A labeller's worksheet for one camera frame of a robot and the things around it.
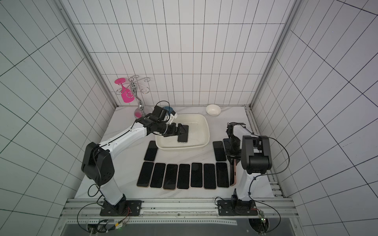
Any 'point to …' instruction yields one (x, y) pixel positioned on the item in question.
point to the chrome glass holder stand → (134, 86)
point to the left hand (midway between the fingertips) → (179, 135)
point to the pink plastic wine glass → (126, 95)
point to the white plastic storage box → (199, 132)
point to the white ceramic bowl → (213, 109)
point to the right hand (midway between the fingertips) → (229, 161)
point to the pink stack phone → (233, 172)
